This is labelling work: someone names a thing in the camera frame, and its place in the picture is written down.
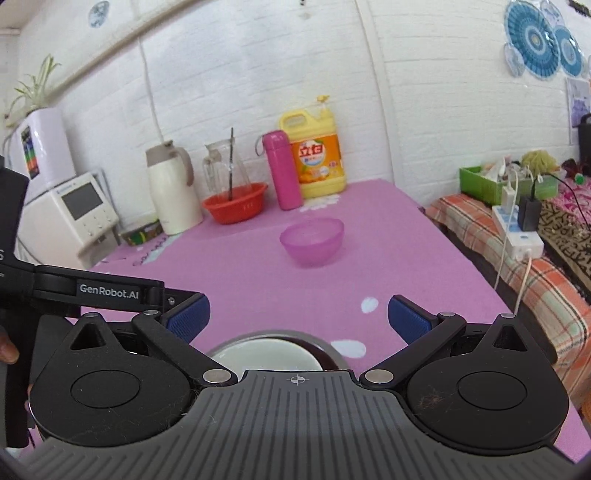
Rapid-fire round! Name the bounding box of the purple plastic bowl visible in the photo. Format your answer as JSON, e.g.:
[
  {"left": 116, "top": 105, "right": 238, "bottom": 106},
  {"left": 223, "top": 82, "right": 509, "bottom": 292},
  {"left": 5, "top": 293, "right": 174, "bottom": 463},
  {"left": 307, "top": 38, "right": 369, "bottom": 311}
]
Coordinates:
[{"left": 280, "top": 217, "right": 345, "bottom": 267}]

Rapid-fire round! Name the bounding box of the yellow detergent bottle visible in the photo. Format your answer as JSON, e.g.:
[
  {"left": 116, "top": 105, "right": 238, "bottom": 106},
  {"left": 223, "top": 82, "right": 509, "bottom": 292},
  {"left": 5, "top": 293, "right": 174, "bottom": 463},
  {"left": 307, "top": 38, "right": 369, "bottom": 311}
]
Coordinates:
[{"left": 279, "top": 95, "right": 348, "bottom": 199}]

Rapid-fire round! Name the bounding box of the white power strip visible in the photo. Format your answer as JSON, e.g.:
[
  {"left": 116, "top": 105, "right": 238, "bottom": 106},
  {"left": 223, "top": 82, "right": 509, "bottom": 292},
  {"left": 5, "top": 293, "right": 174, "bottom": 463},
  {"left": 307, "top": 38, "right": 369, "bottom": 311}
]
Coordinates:
[{"left": 492, "top": 206, "right": 544, "bottom": 261}]

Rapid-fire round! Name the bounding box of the green plastic basket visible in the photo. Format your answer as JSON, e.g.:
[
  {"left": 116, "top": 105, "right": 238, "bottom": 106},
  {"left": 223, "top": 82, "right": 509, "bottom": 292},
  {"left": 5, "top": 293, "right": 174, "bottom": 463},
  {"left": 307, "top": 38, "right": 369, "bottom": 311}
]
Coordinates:
[{"left": 459, "top": 166, "right": 559, "bottom": 206}]

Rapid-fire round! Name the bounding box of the plaid orange cloth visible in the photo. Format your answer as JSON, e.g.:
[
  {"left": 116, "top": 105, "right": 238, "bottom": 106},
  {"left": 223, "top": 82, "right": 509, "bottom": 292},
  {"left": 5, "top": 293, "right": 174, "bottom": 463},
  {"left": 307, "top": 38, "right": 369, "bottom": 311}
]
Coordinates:
[{"left": 426, "top": 194, "right": 590, "bottom": 407}]

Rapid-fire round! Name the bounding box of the colourful small tin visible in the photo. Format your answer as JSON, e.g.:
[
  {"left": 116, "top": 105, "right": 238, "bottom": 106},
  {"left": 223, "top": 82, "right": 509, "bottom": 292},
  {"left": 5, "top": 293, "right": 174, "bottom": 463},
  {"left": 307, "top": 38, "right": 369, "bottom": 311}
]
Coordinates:
[{"left": 119, "top": 220, "right": 163, "bottom": 246}]

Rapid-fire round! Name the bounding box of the dark stirring stick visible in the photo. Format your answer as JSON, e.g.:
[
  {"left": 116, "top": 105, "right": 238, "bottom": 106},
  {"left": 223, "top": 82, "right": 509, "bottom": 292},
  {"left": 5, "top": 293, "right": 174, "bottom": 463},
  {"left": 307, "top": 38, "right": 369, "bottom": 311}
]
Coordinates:
[{"left": 228, "top": 127, "right": 235, "bottom": 201}]

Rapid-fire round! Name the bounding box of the white water purifier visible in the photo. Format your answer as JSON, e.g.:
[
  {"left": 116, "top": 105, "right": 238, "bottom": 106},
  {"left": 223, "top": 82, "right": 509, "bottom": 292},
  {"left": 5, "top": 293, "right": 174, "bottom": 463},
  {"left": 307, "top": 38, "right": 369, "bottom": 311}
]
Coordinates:
[{"left": 8, "top": 108, "right": 76, "bottom": 203}]

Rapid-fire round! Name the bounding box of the person's left hand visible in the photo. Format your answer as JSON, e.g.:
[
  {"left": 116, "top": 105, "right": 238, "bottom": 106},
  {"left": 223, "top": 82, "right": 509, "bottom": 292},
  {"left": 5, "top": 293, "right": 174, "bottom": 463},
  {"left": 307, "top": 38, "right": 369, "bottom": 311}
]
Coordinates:
[{"left": 0, "top": 327, "right": 19, "bottom": 365}]

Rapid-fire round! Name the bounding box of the green plant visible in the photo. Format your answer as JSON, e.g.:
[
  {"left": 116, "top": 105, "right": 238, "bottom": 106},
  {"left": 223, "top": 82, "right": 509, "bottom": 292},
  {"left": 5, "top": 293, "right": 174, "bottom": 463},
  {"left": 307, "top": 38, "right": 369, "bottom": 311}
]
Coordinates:
[{"left": 4, "top": 54, "right": 60, "bottom": 127}]

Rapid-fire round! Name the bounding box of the pink floral tablecloth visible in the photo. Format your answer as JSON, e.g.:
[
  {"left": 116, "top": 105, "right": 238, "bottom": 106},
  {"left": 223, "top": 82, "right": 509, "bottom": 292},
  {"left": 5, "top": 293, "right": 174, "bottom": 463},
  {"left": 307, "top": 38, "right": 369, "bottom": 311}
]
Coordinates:
[{"left": 27, "top": 178, "right": 591, "bottom": 464}]

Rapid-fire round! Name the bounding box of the white countertop appliance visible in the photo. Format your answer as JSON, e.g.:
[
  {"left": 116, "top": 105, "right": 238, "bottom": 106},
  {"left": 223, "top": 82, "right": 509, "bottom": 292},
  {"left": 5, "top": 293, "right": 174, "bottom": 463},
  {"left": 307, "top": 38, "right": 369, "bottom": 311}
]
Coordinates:
[{"left": 18, "top": 173, "right": 119, "bottom": 270}]

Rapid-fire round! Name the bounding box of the red plastic basket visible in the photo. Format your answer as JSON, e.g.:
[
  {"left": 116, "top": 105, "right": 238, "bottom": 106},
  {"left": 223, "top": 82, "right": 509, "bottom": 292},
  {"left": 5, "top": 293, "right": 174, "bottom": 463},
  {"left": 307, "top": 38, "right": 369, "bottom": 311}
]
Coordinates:
[{"left": 202, "top": 182, "right": 267, "bottom": 225}]

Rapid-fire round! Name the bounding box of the white charger plug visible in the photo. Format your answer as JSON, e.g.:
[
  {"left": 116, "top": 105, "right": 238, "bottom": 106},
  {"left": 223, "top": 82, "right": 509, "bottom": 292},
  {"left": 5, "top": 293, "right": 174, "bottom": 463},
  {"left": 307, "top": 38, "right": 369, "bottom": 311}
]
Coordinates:
[{"left": 501, "top": 178, "right": 519, "bottom": 215}]

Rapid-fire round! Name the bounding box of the stainless steel bowl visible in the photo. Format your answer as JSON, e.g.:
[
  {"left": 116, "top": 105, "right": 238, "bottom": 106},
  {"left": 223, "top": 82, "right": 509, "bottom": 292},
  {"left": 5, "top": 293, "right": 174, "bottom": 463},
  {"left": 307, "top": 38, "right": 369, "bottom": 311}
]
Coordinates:
[{"left": 207, "top": 330, "right": 349, "bottom": 371}]

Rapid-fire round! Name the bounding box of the white thermos jug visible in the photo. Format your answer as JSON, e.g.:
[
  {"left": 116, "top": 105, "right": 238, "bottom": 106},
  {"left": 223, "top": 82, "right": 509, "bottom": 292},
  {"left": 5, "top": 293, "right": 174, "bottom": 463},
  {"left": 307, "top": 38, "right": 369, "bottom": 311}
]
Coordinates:
[{"left": 145, "top": 141, "right": 204, "bottom": 236}]

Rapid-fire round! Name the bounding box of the blue paper fan decoration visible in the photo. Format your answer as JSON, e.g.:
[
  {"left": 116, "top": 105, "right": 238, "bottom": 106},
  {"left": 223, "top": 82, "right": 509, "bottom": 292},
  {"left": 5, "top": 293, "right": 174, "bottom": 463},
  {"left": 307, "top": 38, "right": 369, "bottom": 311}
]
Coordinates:
[{"left": 504, "top": 1, "right": 561, "bottom": 80}]

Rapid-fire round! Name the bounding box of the pink thermos bottle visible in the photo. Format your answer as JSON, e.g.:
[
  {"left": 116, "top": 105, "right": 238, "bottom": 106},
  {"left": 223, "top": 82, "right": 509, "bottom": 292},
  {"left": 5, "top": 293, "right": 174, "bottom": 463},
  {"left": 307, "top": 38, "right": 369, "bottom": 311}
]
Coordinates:
[{"left": 254, "top": 130, "right": 304, "bottom": 211}]

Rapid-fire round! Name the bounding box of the glass pitcher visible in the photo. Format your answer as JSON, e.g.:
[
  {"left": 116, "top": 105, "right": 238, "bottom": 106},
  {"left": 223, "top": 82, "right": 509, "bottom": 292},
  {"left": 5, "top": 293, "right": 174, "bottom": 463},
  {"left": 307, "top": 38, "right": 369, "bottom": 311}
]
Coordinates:
[{"left": 202, "top": 139, "right": 252, "bottom": 195}]

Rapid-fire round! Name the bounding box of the white red bowl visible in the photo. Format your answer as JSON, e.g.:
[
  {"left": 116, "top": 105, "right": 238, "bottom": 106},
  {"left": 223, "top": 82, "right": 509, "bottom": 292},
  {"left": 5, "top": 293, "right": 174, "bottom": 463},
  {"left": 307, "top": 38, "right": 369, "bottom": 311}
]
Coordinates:
[{"left": 212, "top": 338, "right": 322, "bottom": 379}]

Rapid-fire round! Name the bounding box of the black power adapter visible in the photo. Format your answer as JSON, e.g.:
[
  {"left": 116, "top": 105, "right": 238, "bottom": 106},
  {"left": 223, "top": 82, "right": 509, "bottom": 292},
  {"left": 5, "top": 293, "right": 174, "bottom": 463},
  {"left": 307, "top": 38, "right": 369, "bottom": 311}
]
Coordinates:
[{"left": 518, "top": 179, "right": 542, "bottom": 232}]

